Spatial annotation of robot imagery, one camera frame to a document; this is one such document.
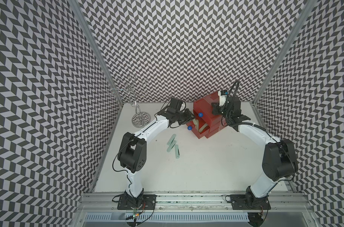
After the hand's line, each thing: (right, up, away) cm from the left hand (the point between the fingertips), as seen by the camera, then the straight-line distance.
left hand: (195, 118), depth 86 cm
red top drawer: (+6, +7, +10) cm, 14 cm away
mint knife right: (-11, -22, +5) cm, 25 cm away
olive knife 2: (+2, -5, +8) cm, 9 cm away
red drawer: (-1, -6, +4) cm, 7 cm away
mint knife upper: (-15, -15, +10) cm, 24 cm away
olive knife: (-1, -2, 0) cm, 2 cm away
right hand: (+11, +7, +5) cm, 14 cm away
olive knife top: (+6, -6, +5) cm, 10 cm away
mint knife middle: (-15, -18, +7) cm, 24 cm away
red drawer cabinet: (+8, -3, +4) cm, 10 cm away
